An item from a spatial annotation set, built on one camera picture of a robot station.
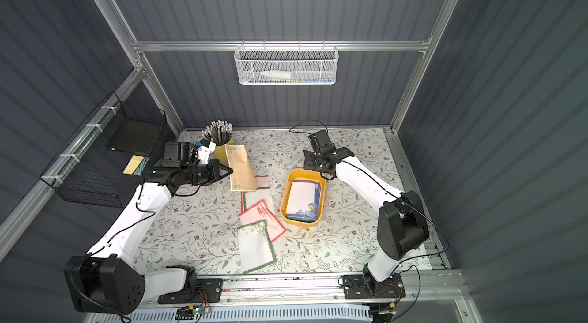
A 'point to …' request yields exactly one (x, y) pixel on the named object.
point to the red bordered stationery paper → (262, 181)
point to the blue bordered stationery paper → (304, 201)
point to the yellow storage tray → (302, 174)
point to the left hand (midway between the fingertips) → (232, 170)
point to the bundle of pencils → (218, 132)
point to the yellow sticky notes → (133, 164)
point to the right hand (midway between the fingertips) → (310, 162)
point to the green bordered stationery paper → (253, 198)
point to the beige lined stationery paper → (241, 171)
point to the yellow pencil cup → (220, 152)
